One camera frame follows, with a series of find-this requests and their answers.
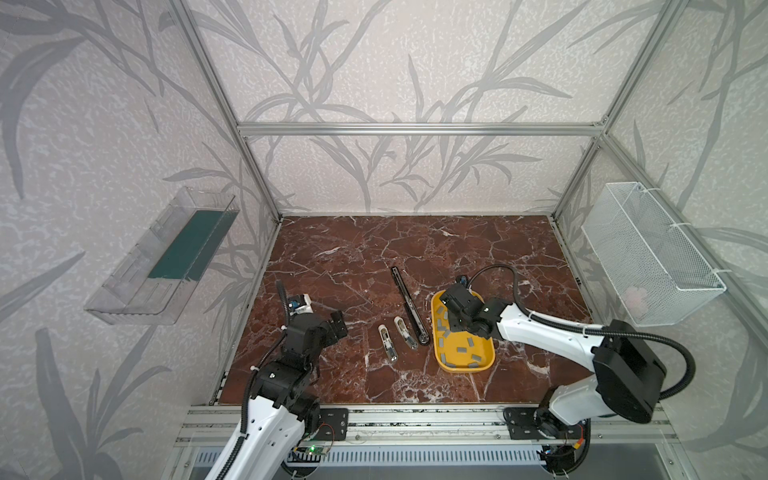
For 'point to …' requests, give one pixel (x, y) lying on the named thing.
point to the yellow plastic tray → (459, 351)
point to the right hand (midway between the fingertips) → (457, 306)
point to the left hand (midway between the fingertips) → (334, 309)
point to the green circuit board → (313, 449)
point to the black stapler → (410, 308)
